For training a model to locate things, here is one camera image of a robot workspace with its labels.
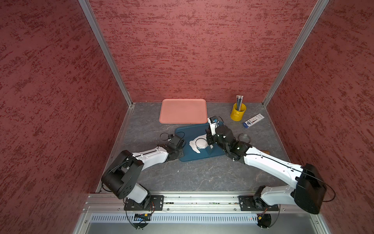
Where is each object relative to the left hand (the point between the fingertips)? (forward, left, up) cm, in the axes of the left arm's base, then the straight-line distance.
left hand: (179, 155), depth 91 cm
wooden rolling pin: (+2, -56, +3) cm, 56 cm away
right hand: (+6, -17, +19) cm, 26 cm away
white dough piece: (+8, -9, +1) cm, 12 cm away
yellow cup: (+28, -41, +7) cm, 50 cm away
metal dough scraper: (+3, -20, +2) cm, 20 cm away
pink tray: (+40, -1, -3) cm, 40 cm away
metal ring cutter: (+13, -41, +1) cm, 43 cm away
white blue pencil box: (+28, -55, +1) cm, 62 cm away
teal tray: (+2, -6, -2) cm, 7 cm away
